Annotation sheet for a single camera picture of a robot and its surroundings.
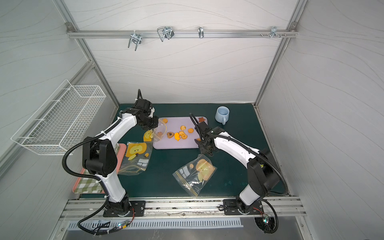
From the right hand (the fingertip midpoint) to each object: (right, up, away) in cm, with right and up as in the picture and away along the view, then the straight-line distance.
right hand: (205, 147), depth 86 cm
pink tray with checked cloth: (-66, -19, -6) cm, 68 cm away
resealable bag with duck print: (-43, -8, +5) cm, 44 cm away
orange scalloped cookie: (-10, +8, +18) cm, 22 cm away
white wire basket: (-70, +13, -19) cm, 74 cm away
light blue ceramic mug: (+14, +20, +22) cm, 33 cm away
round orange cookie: (-28, +15, +20) cm, 38 cm away
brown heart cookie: (-24, +6, +15) cm, 28 cm away
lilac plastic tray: (-16, +6, +15) cm, 23 cm away
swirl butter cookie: (-15, +10, +19) cm, 26 cm away
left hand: (-30, +13, +5) cm, 33 cm away
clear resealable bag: (-30, +7, +2) cm, 31 cm away
